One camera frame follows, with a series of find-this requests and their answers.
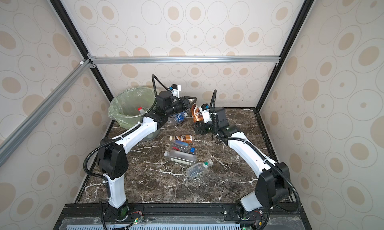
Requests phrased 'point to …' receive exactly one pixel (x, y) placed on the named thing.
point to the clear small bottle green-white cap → (196, 170)
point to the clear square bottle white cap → (182, 157)
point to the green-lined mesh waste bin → (130, 105)
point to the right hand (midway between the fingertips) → (198, 123)
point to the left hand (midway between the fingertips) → (199, 97)
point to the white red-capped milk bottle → (141, 111)
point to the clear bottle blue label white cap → (180, 117)
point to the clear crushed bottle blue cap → (180, 145)
